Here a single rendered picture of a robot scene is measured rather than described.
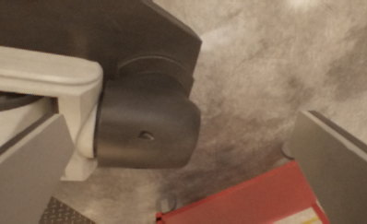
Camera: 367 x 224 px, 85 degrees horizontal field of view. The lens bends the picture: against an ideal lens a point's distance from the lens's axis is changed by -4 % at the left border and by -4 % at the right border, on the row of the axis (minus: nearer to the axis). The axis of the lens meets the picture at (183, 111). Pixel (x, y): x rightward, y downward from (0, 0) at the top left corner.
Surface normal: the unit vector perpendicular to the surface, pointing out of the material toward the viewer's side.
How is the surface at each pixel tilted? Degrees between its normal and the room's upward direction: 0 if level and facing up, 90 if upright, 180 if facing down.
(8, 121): 90
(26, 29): 0
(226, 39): 0
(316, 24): 0
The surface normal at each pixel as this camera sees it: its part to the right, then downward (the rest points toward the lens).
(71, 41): 0.17, 0.57
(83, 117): 0.87, 0.43
